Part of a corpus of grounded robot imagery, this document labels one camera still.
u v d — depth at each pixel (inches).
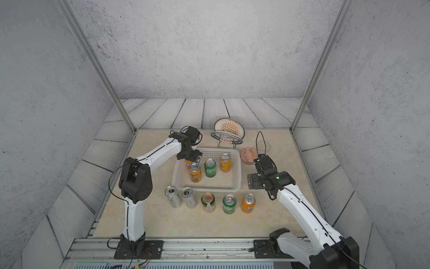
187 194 29.8
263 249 28.4
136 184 20.9
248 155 41.1
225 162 35.9
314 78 36.9
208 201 30.4
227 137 37.8
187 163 35.9
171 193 30.4
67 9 27.9
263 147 41.0
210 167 35.2
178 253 28.6
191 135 30.4
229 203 30.4
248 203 30.4
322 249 15.2
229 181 36.8
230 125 40.1
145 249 27.8
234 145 41.4
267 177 23.0
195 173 34.3
